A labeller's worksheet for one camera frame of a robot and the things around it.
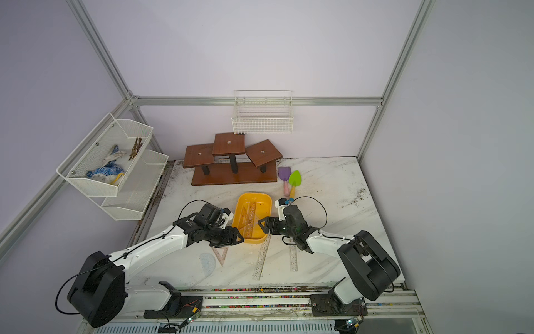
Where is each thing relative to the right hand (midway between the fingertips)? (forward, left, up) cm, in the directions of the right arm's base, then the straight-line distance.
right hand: (266, 225), depth 88 cm
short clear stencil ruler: (-12, -11, -7) cm, 18 cm away
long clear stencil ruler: (-12, +2, -6) cm, 13 cm away
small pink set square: (-12, +19, -6) cm, 23 cm away
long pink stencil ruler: (+6, +8, -5) cm, 10 cm away
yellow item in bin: (+6, +51, +27) cm, 58 cm away
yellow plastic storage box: (+12, +1, -6) cm, 13 cm away
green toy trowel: (+30, -16, -6) cm, 34 cm away
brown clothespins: (+22, +51, +27) cm, 62 cm away
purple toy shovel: (+35, -10, -5) cm, 37 cm away
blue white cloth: (+7, +53, +28) cm, 61 cm away
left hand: (-8, +11, +1) cm, 14 cm away
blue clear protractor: (-14, +24, -6) cm, 28 cm away
